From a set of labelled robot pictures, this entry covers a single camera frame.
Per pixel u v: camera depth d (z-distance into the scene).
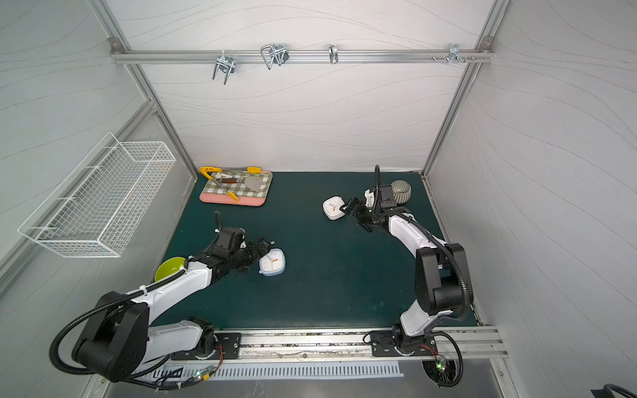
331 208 1.04
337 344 0.75
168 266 0.86
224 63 0.78
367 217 0.79
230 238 0.68
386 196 0.72
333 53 0.78
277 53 0.76
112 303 0.42
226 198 1.11
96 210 0.68
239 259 0.74
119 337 0.41
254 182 1.15
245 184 1.14
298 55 0.77
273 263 0.88
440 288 0.45
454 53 0.77
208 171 1.19
